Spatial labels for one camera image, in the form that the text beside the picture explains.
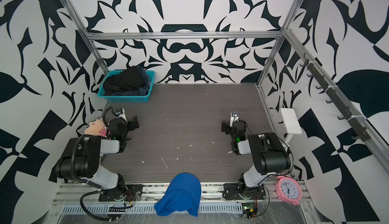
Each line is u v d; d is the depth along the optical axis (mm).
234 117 813
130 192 727
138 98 1042
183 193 698
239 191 735
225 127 854
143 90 998
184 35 924
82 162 450
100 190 572
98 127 885
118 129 719
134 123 882
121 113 814
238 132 735
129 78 1093
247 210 717
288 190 730
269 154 459
